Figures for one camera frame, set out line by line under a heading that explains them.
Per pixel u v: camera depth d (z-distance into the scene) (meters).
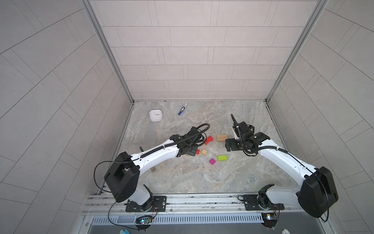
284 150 0.49
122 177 0.41
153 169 0.81
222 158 0.87
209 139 0.93
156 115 1.05
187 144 0.59
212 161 0.85
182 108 1.10
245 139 0.61
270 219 0.68
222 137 0.94
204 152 0.89
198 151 0.89
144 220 0.64
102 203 0.71
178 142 0.55
